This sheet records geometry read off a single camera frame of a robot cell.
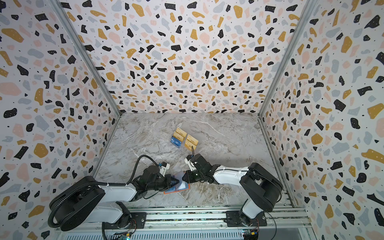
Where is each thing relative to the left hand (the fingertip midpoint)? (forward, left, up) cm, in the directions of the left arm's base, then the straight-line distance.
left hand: (182, 180), depth 82 cm
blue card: (+26, +6, -2) cm, 27 cm away
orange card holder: (-1, 0, -3) cm, 3 cm away
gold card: (+32, +4, +4) cm, 32 cm away
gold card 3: (+29, +4, +2) cm, 29 cm away
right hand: (+2, 0, +1) cm, 2 cm away
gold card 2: (+24, -5, +4) cm, 25 cm away
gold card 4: (+22, -3, +2) cm, 22 cm away
